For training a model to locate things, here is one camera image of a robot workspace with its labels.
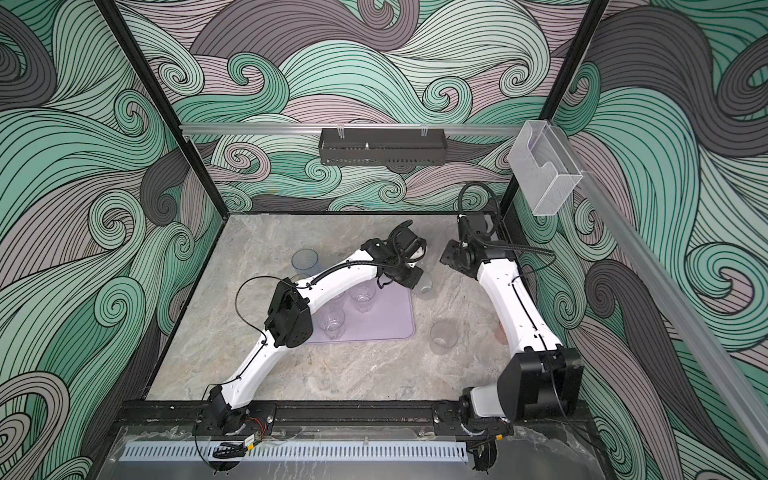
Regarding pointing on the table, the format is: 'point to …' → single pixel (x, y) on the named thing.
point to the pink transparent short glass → (501, 335)
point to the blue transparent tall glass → (303, 261)
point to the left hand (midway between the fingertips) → (417, 277)
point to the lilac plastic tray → (366, 312)
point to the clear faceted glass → (362, 295)
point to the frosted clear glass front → (443, 336)
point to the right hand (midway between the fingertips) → (454, 257)
